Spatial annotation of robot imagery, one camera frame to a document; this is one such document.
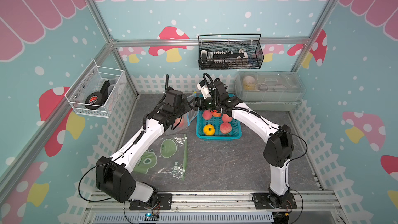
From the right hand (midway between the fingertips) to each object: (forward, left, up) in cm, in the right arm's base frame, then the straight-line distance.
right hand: (192, 103), depth 82 cm
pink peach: (-4, -19, -19) cm, 27 cm away
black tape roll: (-7, +42, +12) cm, 44 cm away
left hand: (-2, +2, 0) cm, 3 cm away
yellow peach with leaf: (-5, -9, -18) cm, 21 cm away
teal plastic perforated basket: (+4, -14, -24) cm, 28 cm away
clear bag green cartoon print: (-19, +16, -24) cm, 34 cm away
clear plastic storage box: (+19, -48, -11) cm, 53 cm away
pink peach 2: (+7, -8, -20) cm, 23 cm away
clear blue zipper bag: (-4, +5, -10) cm, 11 cm away
